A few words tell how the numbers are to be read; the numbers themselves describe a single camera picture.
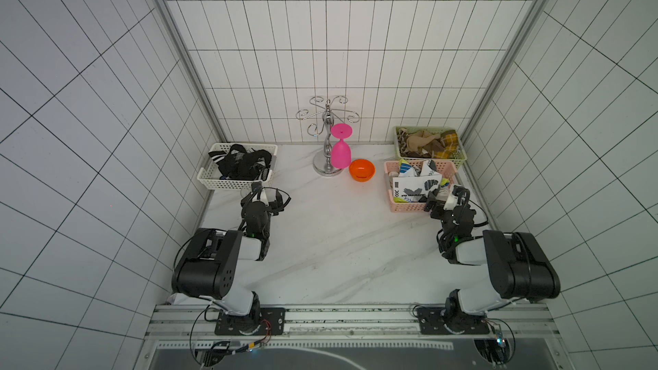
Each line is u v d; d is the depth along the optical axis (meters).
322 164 1.10
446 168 1.05
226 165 1.05
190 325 0.70
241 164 1.03
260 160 1.06
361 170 1.06
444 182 0.96
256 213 0.70
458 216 0.68
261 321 0.72
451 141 1.13
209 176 1.06
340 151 0.90
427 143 1.10
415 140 1.10
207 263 0.45
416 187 0.95
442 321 0.72
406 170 1.00
